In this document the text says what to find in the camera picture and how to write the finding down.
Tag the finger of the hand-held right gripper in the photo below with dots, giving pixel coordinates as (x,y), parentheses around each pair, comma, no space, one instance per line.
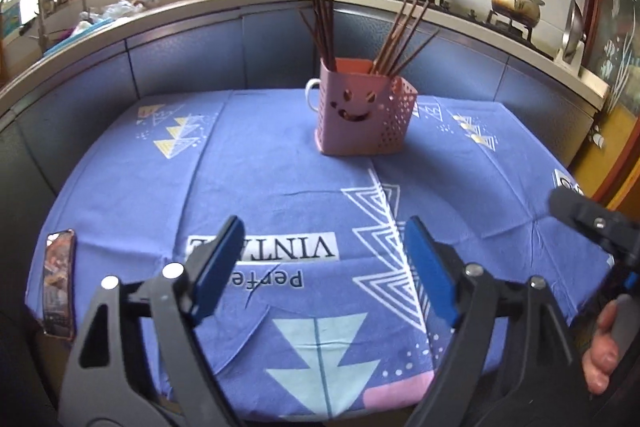
(587,217)

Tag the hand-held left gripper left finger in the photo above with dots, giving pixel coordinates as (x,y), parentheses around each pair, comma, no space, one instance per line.
(215,267)

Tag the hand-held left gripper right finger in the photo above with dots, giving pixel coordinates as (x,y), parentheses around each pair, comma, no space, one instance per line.
(432,272)

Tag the pink plastic utensil holder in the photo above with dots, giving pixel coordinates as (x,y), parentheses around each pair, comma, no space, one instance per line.
(360,112)

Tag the bundle of wooden chopsticks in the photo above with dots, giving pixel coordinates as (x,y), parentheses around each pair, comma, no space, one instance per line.
(400,37)

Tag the person's right hand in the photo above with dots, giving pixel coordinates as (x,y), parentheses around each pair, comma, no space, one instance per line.
(600,352)

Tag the blue printed tablecloth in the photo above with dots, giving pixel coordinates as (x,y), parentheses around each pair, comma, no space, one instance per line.
(240,157)

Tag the smartphone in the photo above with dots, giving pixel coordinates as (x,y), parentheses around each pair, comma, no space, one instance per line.
(59,282)

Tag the steel pot lid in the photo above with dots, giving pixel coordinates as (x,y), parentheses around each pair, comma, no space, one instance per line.
(572,32)

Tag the glass door with flower print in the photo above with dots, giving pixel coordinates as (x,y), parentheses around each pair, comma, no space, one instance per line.
(617,32)

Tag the grey kitchen cabinets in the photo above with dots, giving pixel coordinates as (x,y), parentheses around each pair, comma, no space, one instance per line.
(190,52)

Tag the white clay pot with lid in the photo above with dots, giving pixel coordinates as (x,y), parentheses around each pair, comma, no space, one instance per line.
(517,2)

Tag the gas stove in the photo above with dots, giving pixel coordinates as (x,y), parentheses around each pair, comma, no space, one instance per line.
(475,19)

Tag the white plastic bags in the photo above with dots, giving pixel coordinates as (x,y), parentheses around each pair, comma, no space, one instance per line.
(122,9)

